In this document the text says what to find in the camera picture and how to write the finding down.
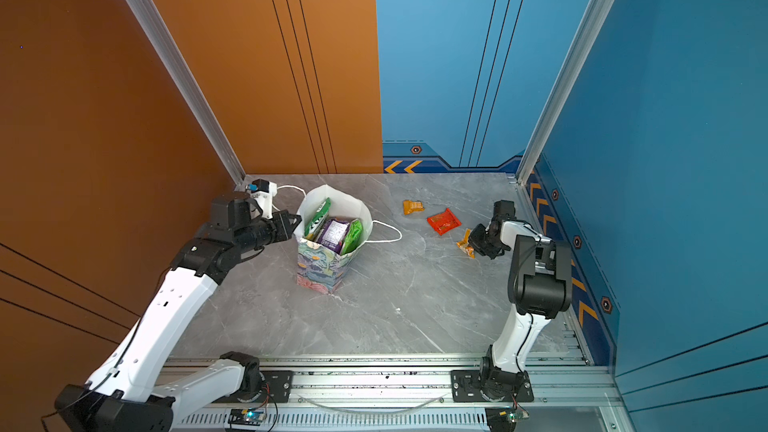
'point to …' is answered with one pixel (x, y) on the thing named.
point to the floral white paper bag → (319, 268)
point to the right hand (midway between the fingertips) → (469, 242)
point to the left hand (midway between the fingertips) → (302, 214)
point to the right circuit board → (504, 419)
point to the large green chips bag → (352, 238)
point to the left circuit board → (247, 416)
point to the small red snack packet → (444, 222)
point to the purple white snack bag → (333, 235)
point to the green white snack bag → (318, 220)
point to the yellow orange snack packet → (465, 245)
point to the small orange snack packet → (410, 207)
